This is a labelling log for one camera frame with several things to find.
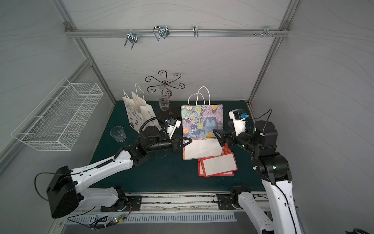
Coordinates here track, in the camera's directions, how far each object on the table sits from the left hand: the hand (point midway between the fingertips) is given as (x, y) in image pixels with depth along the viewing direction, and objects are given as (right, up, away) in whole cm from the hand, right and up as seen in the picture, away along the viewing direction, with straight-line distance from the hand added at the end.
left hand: (191, 142), depth 65 cm
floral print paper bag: (+3, +9, +2) cm, 10 cm away
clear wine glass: (-18, +22, +27) cm, 39 cm away
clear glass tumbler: (-50, 0, +33) cm, 60 cm away
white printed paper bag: (-29, +13, +16) cm, 35 cm away
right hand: (+13, +8, -4) cm, 16 cm away
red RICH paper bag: (+6, -21, +19) cm, 29 cm away
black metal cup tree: (-23, +27, +17) cm, 40 cm away
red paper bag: (+16, -17, +20) cm, 31 cm away
